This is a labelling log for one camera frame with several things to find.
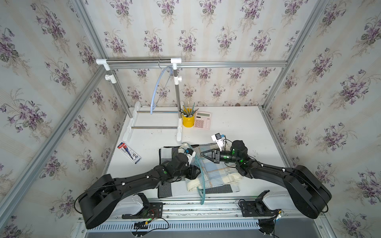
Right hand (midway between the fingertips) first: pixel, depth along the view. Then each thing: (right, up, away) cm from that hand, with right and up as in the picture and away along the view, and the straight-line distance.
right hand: (203, 156), depth 75 cm
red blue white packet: (-51, +1, +21) cm, 55 cm away
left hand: (-1, -11, +4) cm, 11 cm away
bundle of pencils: (-9, +24, +29) cm, 39 cm away
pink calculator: (+3, +18, +35) cm, 40 cm away
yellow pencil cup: (-8, +17, +30) cm, 36 cm away
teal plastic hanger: (+1, -12, +3) cm, 12 cm away
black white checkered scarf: (-14, -19, +4) cm, 24 cm away
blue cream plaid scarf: (+6, -12, +7) cm, 15 cm away
